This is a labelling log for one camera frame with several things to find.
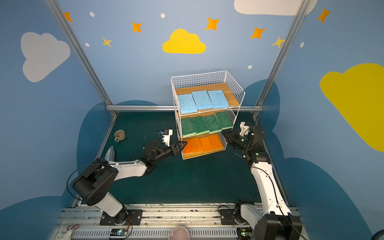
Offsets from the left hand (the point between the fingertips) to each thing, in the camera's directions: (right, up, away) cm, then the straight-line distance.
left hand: (187, 141), depth 81 cm
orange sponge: (+1, -8, +17) cm, 19 cm away
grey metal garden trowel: (-51, -10, +14) cm, 54 cm away
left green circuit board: (-33, -43, -11) cm, 55 cm away
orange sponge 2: (+6, -6, +17) cm, 19 cm away
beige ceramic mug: (-49, +2, +22) cm, 54 cm away
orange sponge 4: (+19, -3, +20) cm, 28 cm away
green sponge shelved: (+1, +7, -3) cm, 8 cm away
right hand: (+19, +6, -5) cm, 21 cm away
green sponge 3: (+20, +11, 0) cm, 23 cm away
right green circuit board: (+30, -44, -9) cm, 54 cm away
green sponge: (+7, +9, -1) cm, 11 cm away
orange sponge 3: (+12, -4, +20) cm, 24 cm away
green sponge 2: (+14, +10, -1) cm, 17 cm away
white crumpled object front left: (-55, -42, -15) cm, 71 cm away
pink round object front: (-4, -44, -10) cm, 45 cm away
